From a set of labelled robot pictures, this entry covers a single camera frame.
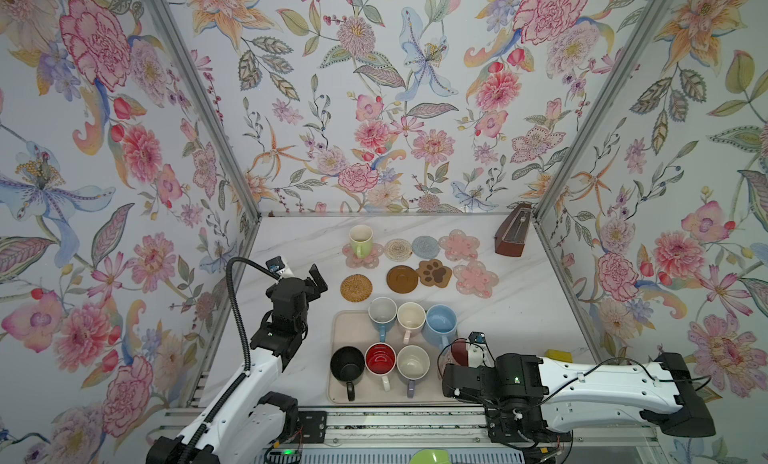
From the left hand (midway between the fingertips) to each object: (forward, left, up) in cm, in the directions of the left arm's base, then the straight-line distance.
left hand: (308, 271), depth 81 cm
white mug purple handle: (-19, -28, -18) cm, 39 cm away
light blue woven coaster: (+23, -36, -19) cm, 47 cm away
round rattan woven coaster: (+6, -12, -19) cm, 23 cm away
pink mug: (-20, -38, -5) cm, 44 cm away
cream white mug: (-7, -28, -13) cm, 32 cm away
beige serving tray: (-8, -11, -19) cm, 23 cm away
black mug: (-19, -10, -17) cm, 28 cm away
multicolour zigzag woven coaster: (+22, -26, -19) cm, 39 cm away
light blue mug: (-7, -38, -19) cm, 43 cm away
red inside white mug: (-18, -19, -17) cm, 32 cm away
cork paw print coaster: (+12, -38, -19) cm, 44 cm away
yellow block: (-18, -69, -16) cm, 73 cm away
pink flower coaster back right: (+24, -49, -20) cm, 58 cm away
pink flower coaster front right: (+9, -51, -18) cm, 55 cm away
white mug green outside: (+19, -13, -10) cm, 25 cm away
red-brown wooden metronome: (+22, -65, -10) cm, 69 cm away
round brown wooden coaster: (+9, -27, -19) cm, 34 cm away
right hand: (-28, -37, -10) cm, 48 cm away
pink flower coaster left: (+17, -16, -19) cm, 30 cm away
